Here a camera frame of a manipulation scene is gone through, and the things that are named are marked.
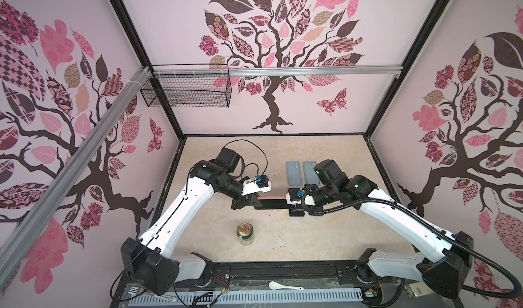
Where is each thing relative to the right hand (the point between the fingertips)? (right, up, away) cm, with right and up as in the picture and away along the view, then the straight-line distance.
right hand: (292, 201), depth 71 cm
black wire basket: (-46, +50, +24) cm, 72 cm away
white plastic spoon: (-6, -30, 0) cm, 31 cm away
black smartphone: (-7, 0, -4) cm, 8 cm away
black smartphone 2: (+3, -9, +17) cm, 19 cm away
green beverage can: (-17, -12, +3) cm, 21 cm away
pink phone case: (-7, +3, -6) cm, 10 cm away
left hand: (-13, 0, -2) cm, 13 cm away
